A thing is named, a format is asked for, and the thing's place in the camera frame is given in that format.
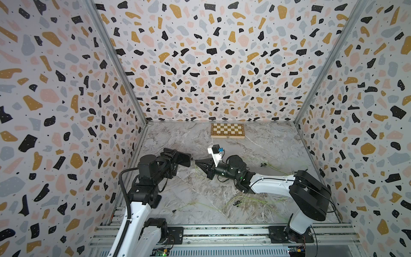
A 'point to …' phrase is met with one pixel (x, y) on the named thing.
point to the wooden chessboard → (227, 130)
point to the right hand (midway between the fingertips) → (197, 164)
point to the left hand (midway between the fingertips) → (180, 153)
